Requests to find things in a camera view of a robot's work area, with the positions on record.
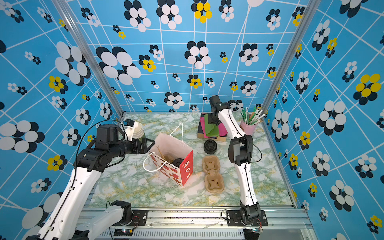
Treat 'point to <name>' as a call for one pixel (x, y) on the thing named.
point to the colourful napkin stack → (201, 130)
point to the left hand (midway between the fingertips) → (148, 141)
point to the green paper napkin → (211, 129)
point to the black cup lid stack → (210, 146)
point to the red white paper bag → (173, 144)
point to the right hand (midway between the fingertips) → (215, 120)
